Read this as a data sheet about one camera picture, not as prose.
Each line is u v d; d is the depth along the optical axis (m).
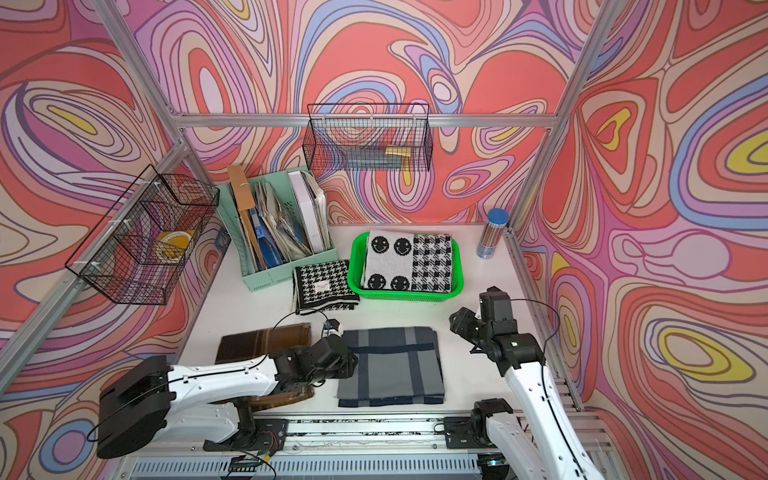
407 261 0.99
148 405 0.42
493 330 0.56
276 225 0.91
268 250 0.86
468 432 0.73
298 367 0.61
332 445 0.72
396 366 0.82
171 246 0.70
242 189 0.84
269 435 0.73
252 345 0.86
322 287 0.97
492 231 0.99
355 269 0.98
